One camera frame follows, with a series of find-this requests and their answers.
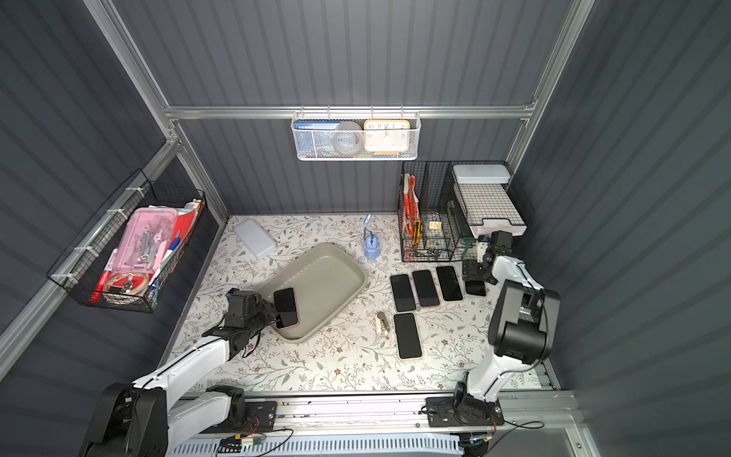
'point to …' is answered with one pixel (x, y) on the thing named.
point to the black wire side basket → (86, 268)
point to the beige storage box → (325, 278)
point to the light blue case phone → (475, 288)
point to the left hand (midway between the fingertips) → (270, 308)
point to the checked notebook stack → (487, 204)
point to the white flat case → (256, 237)
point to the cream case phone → (426, 288)
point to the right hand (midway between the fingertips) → (488, 273)
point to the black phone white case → (407, 336)
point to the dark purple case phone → (403, 292)
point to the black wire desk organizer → (445, 206)
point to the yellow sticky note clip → (435, 225)
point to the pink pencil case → (145, 240)
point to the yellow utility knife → (417, 231)
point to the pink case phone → (286, 307)
